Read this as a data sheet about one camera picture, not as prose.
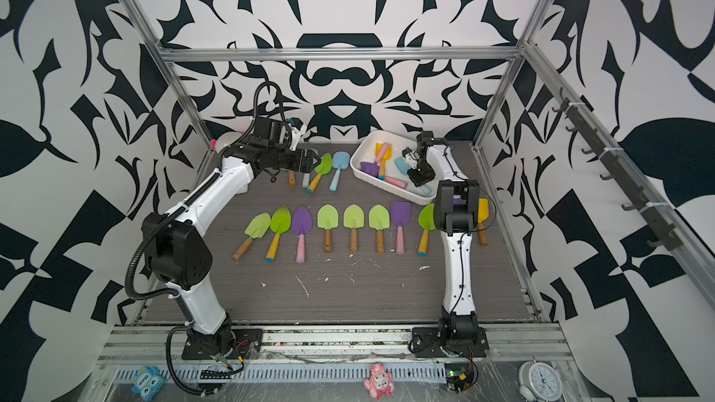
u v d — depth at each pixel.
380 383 0.66
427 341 0.75
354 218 0.98
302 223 0.97
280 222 0.97
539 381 0.66
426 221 0.97
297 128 0.77
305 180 1.06
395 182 1.04
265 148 0.67
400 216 0.99
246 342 0.73
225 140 1.13
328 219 0.99
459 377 0.71
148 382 0.68
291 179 1.05
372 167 1.11
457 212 0.66
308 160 0.78
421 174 0.96
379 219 0.98
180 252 0.47
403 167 1.11
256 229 0.95
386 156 1.15
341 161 1.14
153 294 0.47
